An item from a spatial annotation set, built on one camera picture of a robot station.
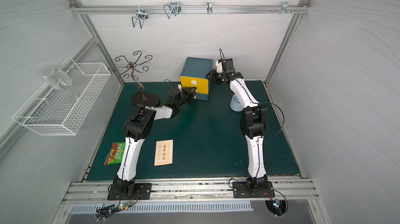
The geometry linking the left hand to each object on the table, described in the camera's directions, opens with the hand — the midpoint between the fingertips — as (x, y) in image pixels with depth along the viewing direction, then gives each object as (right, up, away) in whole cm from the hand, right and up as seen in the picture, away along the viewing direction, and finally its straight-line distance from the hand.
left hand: (198, 88), depth 99 cm
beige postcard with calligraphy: (-19, -38, -13) cm, 45 cm away
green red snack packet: (-44, -36, -17) cm, 60 cm away
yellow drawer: (+1, 0, +1) cm, 2 cm away
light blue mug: (+24, -11, +2) cm, 26 cm away
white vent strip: (-13, -56, -29) cm, 65 cm away
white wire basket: (-60, -9, -32) cm, 69 cm away
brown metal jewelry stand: (-36, -8, +8) cm, 38 cm away
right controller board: (+38, -58, -27) cm, 75 cm away
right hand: (+6, +8, -4) cm, 10 cm away
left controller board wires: (-41, -56, -31) cm, 76 cm away
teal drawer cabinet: (-3, +8, -3) cm, 10 cm away
